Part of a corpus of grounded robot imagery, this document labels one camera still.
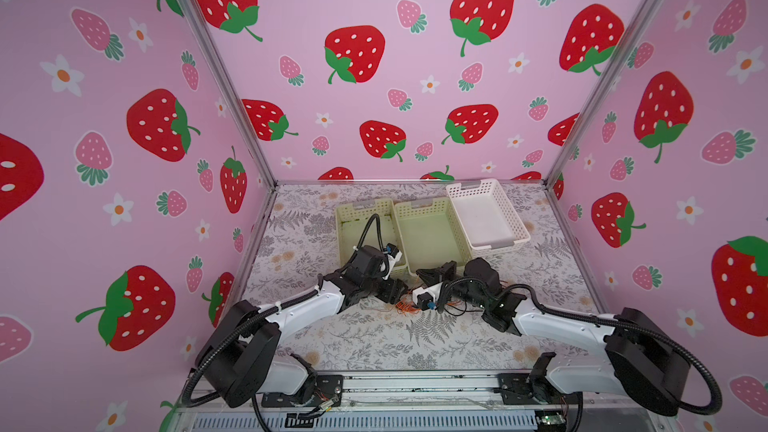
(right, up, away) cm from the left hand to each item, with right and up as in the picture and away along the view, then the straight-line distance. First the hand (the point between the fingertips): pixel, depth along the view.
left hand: (400, 282), depth 86 cm
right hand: (+6, +7, -6) cm, 11 cm away
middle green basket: (+11, +12, +22) cm, 27 cm away
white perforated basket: (+31, +18, +22) cm, 42 cm away
